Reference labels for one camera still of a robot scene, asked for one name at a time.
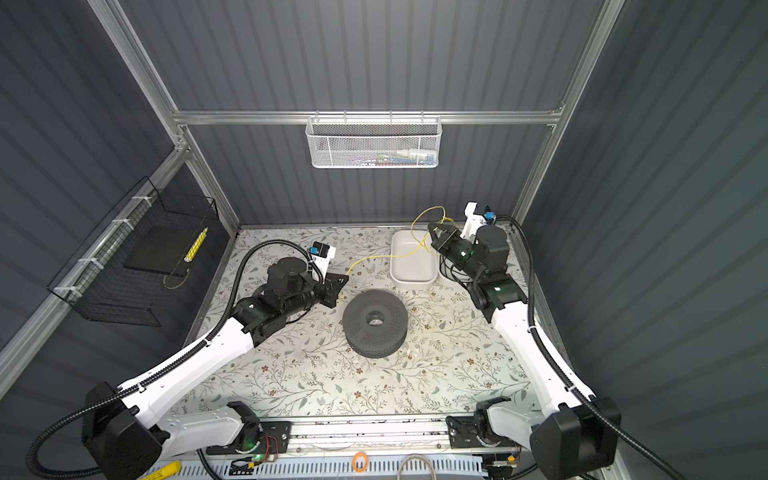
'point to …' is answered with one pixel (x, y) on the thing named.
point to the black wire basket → (96, 283)
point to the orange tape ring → (354, 462)
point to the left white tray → (414, 263)
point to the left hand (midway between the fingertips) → (348, 277)
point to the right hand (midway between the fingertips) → (431, 227)
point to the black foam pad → (165, 248)
